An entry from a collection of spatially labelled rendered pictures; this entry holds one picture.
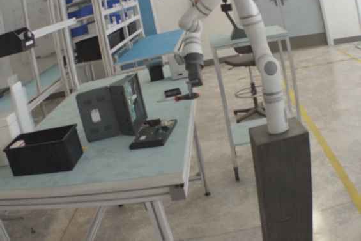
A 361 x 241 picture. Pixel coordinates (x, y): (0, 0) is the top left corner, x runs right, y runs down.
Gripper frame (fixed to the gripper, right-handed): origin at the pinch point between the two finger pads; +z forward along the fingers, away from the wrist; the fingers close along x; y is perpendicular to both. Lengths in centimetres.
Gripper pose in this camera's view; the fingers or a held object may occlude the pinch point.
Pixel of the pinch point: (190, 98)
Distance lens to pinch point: 178.2
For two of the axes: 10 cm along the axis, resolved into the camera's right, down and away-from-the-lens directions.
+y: 9.7, -1.6, -1.8
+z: 0.8, 9.1, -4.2
